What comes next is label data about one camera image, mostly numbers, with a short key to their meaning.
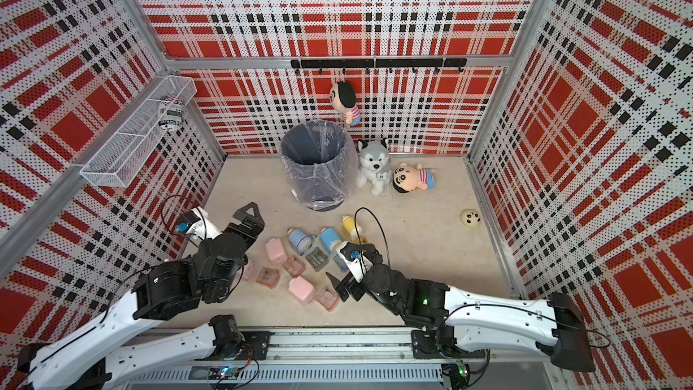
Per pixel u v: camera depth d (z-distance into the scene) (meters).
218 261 0.44
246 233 0.56
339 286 0.59
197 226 0.53
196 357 0.60
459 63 0.88
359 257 0.55
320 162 0.82
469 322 0.47
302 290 0.78
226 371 0.70
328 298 0.82
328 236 0.90
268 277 0.87
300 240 0.86
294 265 0.89
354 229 0.93
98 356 0.41
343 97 0.91
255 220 0.58
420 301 0.52
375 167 0.96
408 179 1.03
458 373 0.66
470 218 0.96
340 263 0.89
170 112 0.78
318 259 0.91
